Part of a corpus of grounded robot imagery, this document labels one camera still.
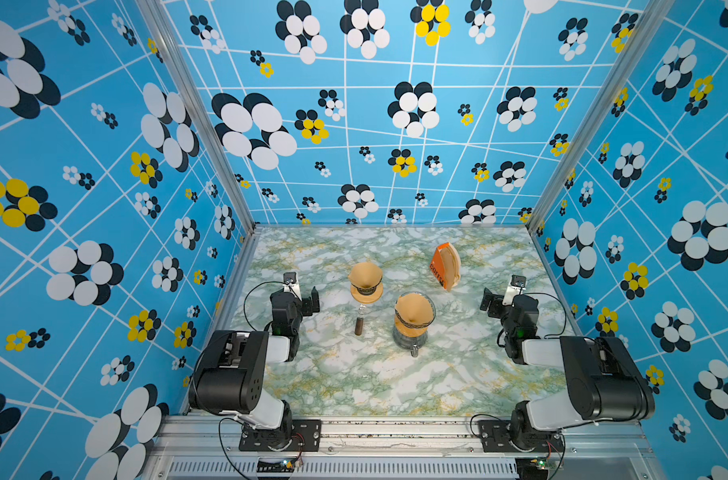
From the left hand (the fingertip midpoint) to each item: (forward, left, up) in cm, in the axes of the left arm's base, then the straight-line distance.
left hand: (301, 287), depth 94 cm
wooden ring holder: (-16, -33, +3) cm, 37 cm away
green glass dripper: (-4, -21, +4) cm, 22 cm away
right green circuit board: (-45, -65, -7) cm, 80 cm away
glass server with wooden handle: (-12, -19, -1) cm, 22 cm away
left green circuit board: (-46, -2, -8) cm, 46 cm away
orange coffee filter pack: (+9, -48, 0) cm, 48 cm away
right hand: (-1, -65, 0) cm, 65 cm away
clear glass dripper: (-17, -35, +9) cm, 40 cm away
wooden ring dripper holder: (-6, -21, +4) cm, 22 cm away
